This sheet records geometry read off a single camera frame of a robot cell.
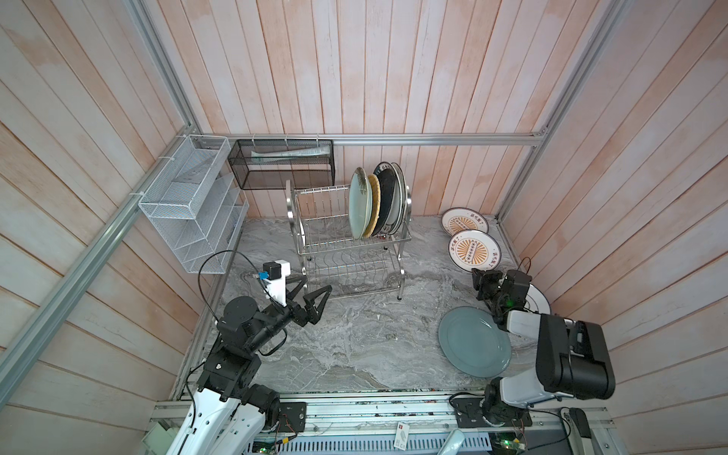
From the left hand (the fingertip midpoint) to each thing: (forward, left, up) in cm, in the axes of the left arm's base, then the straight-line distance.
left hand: (319, 289), depth 65 cm
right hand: (+21, -47, -19) cm, 55 cm away
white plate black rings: (+12, -71, -29) cm, 77 cm away
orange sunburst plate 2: (+27, -50, -19) cm, 60 cm away
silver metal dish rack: (+27, 0, -24) cm, 36 cm away
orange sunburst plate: (+52, -54, -28) cm, 80 cm away
